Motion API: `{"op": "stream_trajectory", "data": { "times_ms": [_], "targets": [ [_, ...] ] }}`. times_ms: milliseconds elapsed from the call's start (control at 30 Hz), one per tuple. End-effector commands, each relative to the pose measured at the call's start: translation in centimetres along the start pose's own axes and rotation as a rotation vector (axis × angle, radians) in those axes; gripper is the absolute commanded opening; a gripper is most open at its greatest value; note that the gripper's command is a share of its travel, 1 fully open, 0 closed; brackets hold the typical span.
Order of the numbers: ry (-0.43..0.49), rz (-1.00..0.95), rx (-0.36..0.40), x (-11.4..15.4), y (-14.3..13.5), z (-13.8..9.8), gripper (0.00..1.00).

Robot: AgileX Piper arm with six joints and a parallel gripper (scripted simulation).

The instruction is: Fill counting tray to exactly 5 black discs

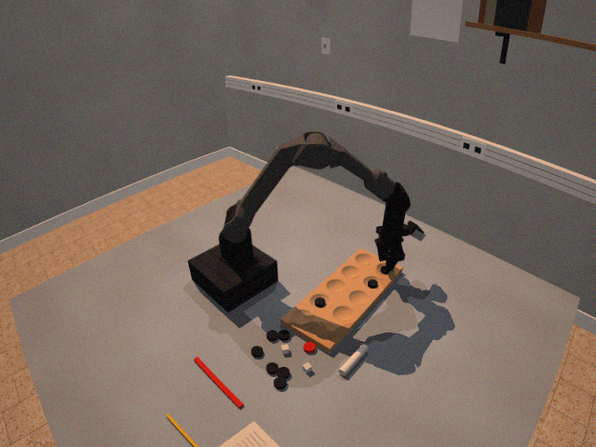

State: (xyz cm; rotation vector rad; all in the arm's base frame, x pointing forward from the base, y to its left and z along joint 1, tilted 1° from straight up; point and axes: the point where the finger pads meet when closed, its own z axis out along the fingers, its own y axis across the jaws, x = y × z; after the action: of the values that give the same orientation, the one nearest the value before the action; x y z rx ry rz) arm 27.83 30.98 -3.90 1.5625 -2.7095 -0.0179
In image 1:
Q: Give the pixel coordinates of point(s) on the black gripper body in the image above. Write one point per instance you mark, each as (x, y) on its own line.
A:
(391, 241)

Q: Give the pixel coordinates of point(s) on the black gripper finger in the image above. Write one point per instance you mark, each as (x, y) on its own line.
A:
(381, 250)
(390, 262)

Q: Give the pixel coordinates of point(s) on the white rectangular bar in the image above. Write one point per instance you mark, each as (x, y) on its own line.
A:
(353, 360)

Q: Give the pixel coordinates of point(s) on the yellow pencil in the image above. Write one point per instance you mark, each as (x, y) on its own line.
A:
(181, 430)

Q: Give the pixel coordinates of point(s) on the red flat bar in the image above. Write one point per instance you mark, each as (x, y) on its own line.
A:
(224, 389)

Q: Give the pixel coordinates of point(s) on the pale orange flat sheet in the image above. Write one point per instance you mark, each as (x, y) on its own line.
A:
(250, 436)

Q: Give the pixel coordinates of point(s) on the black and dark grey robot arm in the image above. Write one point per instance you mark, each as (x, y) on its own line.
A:
(317, 154)

